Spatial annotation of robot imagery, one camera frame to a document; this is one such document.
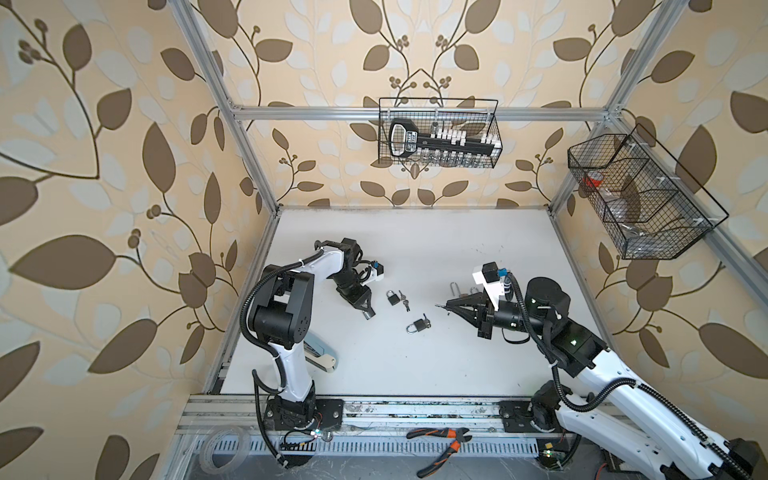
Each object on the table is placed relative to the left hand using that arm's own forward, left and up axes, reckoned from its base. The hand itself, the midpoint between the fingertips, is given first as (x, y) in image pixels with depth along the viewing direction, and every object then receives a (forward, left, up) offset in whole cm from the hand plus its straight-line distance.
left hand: (365, 302), depth 92 cm
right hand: (-13, -22, +24) cm, 35 cm away
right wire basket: (+12, -72, +32) cm, 80 cm away
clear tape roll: (-39, +33, 0) cm, 51 cm away
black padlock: (-5, -17, -3) cm, 18 cm away
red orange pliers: (-33, -25, -1) cm, 42 cm away
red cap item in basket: (+28, -67, +27) cm, 78 cm away
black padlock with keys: (+3, -9, -3) cm, 10 cm away
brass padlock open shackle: (+7, -28, -3) cm, 29 cm away
